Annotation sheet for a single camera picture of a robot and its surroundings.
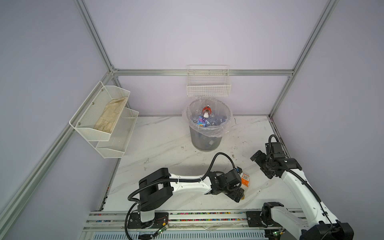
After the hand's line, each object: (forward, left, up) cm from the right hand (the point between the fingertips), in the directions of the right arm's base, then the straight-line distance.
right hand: (256, 161), depth 81 cm
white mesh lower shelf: (+10, +83, 0) cm, 83 cm away
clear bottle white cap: (+20, +19, +12) cm, 30 cm away
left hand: (-15, +12, -6) cm, 20 cm away
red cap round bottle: (+26, +27, +13) cm, 40 cm away
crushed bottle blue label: (+18, +30, +13) cm, 37 cm away
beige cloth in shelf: (+14, +80, +19) cm, 84 cm away
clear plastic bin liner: (+31, +19, +12) cm, 38 cm away
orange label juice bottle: (-7, +5, -10) cm, 13 cm away
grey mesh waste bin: (+15, +27, -1) cm, 31 cm away
